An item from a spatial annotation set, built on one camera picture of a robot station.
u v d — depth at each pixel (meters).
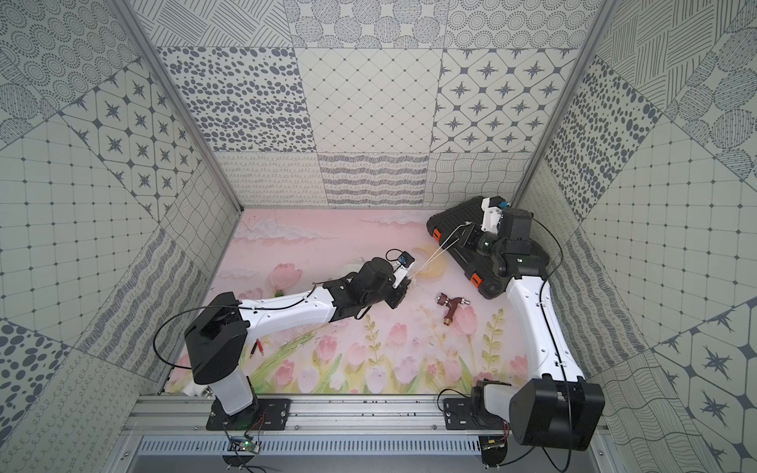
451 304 0.93
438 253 1.08
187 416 0.76
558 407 0.38
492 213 0.69
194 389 0.76
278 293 0.95
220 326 0.51
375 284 0.64
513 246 0.57
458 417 0.73
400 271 0.71
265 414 0.73
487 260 0.65
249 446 0.70
